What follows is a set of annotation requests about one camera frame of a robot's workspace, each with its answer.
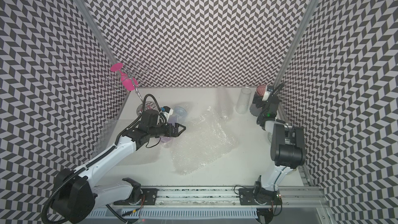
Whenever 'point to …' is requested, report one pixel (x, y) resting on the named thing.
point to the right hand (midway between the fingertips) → (263, 94)
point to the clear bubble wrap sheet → (110, 126)
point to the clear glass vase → (243, 102)
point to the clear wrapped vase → (225, 109)
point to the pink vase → (254, 110)
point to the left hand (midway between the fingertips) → (179, 129)
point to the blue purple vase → (179, 114)
